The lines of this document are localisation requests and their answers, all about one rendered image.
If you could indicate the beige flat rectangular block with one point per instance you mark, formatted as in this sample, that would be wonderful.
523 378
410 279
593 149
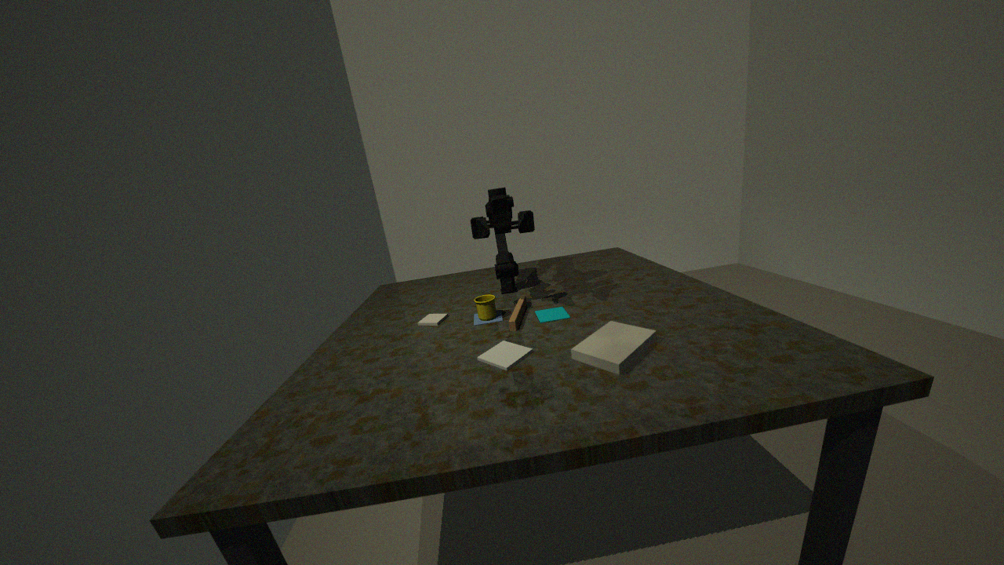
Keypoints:
614 347

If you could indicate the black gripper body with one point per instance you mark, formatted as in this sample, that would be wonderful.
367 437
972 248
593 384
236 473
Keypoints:
502 224

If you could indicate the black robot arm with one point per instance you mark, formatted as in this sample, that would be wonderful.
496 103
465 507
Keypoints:
506 267

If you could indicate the beige flat square pad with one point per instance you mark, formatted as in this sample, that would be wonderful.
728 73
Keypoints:
505 355

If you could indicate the beige flat square tile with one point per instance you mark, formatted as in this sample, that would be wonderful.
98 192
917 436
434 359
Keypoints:
432 319

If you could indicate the tan flat bar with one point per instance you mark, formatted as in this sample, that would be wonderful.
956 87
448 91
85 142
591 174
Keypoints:
517 313

